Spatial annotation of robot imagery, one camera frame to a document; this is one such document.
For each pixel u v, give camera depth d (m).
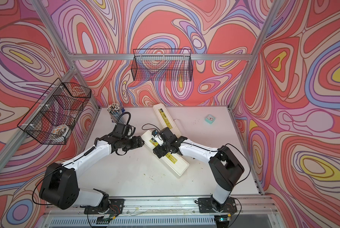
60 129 0.73
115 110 0.94
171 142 0.66
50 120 0.72
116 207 0.72
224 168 0.45
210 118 1.09
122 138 0.68
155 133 0.77
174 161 0.79
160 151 0.76
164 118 1.01
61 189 0.41
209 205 0.73
